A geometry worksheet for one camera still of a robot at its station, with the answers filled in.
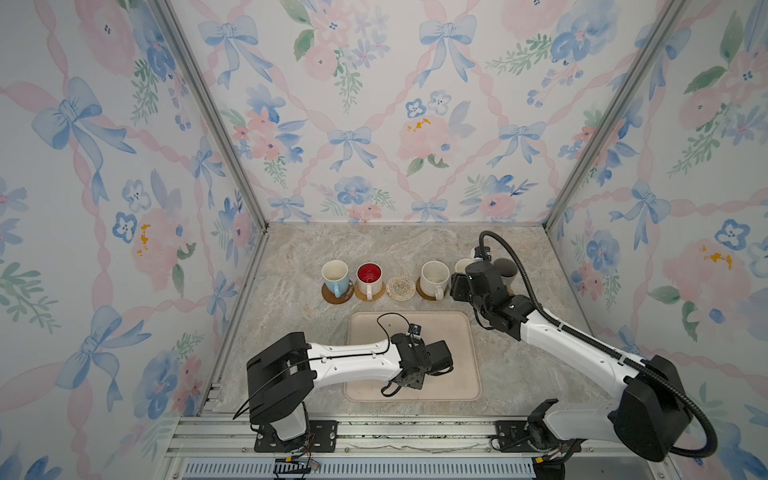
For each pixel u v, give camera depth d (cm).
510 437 73
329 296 96
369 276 99
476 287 63
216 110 87
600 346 47
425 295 98
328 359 46
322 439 74
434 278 100
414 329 74
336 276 93
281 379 42
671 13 69
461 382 83
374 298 98
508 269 95
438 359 63
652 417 41
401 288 101
